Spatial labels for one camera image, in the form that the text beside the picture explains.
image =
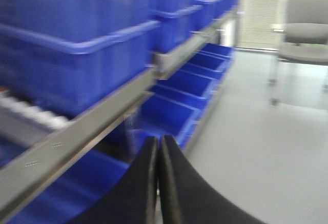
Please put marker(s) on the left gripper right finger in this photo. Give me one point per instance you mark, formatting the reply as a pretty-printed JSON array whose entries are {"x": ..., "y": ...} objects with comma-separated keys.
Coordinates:
[{"x": 179, "y": 188}]

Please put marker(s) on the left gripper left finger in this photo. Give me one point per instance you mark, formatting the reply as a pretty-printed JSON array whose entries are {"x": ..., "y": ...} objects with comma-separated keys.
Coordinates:
[{"x": 135, "y": 188}]

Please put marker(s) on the row of small blue bins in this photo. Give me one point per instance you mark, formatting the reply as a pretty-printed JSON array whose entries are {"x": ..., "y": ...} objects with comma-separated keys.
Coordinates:
[{"x": 166, "y": 111}]

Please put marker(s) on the steel roller flow rack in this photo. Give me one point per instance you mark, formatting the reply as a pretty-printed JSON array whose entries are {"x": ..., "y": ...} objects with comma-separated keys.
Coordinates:
[{"x": 77, "y": 131}]

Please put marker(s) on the row of large blue bins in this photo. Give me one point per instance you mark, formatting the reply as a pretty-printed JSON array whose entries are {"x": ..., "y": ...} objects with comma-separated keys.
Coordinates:
[{"x": 77, "y": 67}]

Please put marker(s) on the grey armchair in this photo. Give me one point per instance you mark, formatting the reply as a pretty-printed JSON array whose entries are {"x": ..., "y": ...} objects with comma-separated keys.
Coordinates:
[{"x": 305, "y": 29}]

